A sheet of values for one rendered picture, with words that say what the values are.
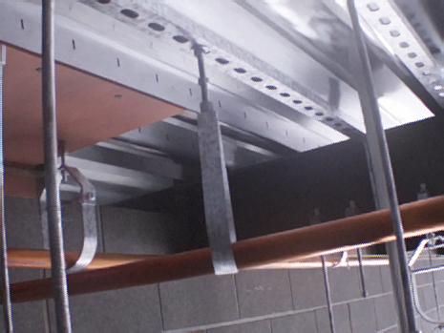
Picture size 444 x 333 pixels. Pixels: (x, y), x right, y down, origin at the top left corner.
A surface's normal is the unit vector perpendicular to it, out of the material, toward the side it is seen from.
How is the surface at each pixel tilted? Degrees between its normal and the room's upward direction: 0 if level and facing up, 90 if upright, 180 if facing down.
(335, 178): 90
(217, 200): 74
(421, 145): 90
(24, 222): 90
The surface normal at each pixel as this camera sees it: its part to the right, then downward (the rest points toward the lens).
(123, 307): 0.83, -0.23
